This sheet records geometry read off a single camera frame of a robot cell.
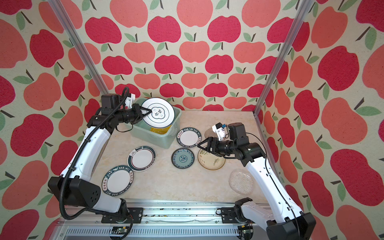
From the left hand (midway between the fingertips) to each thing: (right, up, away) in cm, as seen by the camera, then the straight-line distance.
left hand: (153, 111), depth 73 cm
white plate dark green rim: (-13, -28, +19) cm, 36 cm away
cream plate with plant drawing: (+31, -29, +20) cm, 47 cm away
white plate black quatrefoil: (+4, -1, +3) cm, 5 cm away
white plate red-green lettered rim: (+17, -16, +31) cm, 39 cm away
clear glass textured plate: (+48, -40, +13) cm, 64 cm away
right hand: (+26, -17, -4) cm, 31 cm away
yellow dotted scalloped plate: (+2, -10, +13) cm, 16 cm away
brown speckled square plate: (+32, -12, +35) cm, 49 cm away
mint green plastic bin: (-11, -10, +11) cm, 18 cm away
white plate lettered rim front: (-25, -39, +14) cm, 48 cm away
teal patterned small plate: (+13, -28, +22) cm, 38 cm away
